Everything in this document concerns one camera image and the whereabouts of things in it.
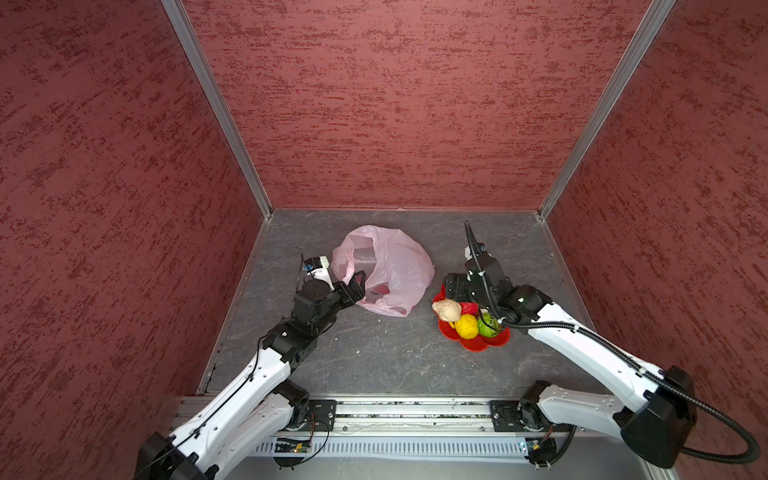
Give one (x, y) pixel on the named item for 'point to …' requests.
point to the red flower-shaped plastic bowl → (476, 344)
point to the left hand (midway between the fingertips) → (356, 283)
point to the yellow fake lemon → (467, 326)
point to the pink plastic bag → (397, 270)
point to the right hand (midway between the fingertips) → (455, 286)
